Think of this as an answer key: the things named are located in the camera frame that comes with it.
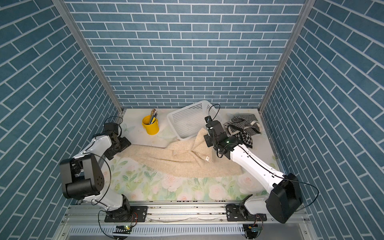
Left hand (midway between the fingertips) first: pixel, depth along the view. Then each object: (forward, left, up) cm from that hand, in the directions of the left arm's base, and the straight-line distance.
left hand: (124, 148), depth 91 cm
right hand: (+2, -53, +14) cm, 55 cm away
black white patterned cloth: (+12, -75, +8) cm, 76 cm away
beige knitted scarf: (-2, -38, -1) cm, 38 cm away
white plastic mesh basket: (+26, -38, -4) cm, 47 cm away
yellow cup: (+16, -13, -2) cm, 21 cm away
